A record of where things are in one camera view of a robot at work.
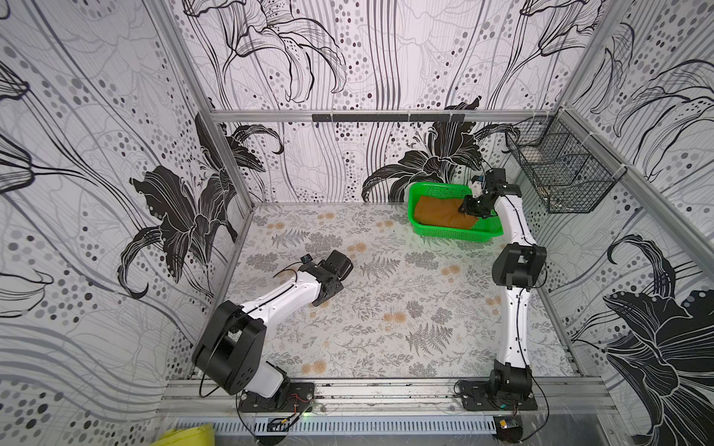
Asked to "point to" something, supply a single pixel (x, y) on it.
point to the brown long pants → (442, 212)
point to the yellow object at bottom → (193, 436)
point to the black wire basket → (569, 165)
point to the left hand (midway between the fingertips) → (330, 294)
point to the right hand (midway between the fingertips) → (469, 204)
